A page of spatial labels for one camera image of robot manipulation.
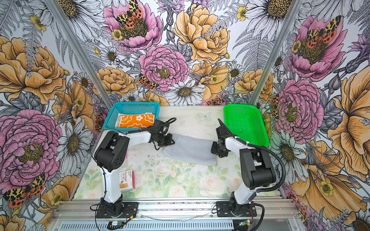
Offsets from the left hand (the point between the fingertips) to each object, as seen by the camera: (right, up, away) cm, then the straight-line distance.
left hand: (173, 145), depth 98 cm
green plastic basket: (+54, +16, +14) cm, 58 cm away
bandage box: (-23, -16, -18) cm, 34 cm away
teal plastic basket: (-46, +26, +10) cm, 54 cm away
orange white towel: (-30, +17, +10) cm, 36 cm away
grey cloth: (+12, -2, -6) cm, 13 cm away
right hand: (+27, -5, -5) cm, 28 cm away
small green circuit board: (-24, -32, -28) cm, 49 cm away
